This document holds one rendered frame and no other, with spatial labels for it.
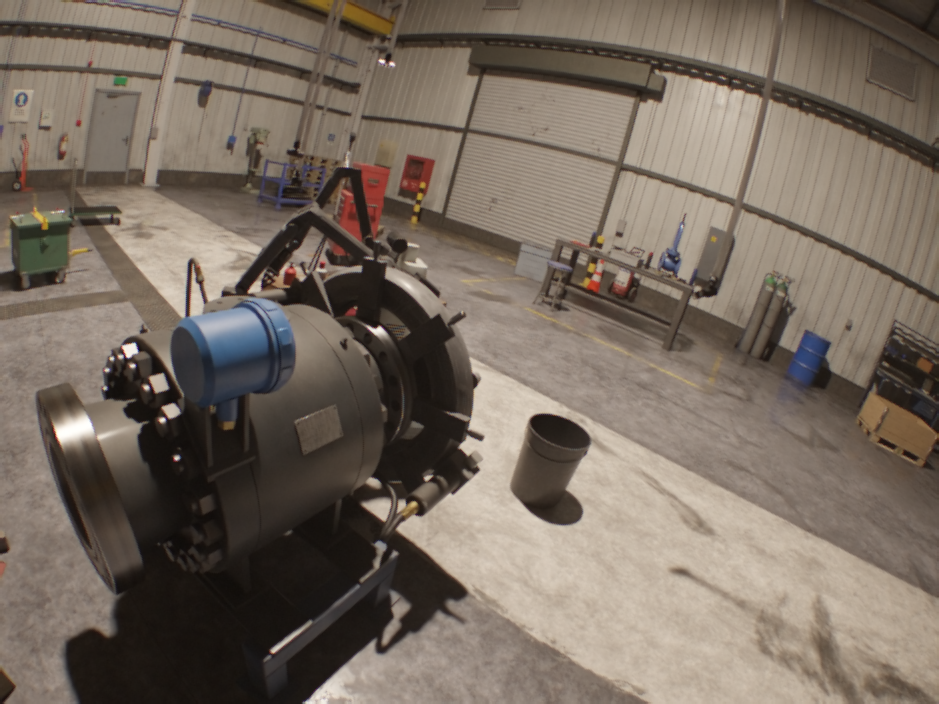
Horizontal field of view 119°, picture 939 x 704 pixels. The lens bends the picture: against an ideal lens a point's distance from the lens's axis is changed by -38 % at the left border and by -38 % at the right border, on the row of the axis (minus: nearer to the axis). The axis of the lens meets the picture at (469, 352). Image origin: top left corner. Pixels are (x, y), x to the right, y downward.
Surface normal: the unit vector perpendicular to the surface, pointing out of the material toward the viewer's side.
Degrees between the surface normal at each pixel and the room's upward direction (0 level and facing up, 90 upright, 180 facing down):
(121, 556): 86
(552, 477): 93
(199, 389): 90
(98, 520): 63
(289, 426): 56
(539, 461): 93
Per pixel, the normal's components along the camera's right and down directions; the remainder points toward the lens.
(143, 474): 0.86, -0.24
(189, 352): -0.47, 0.20
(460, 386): 0.47, 0.11
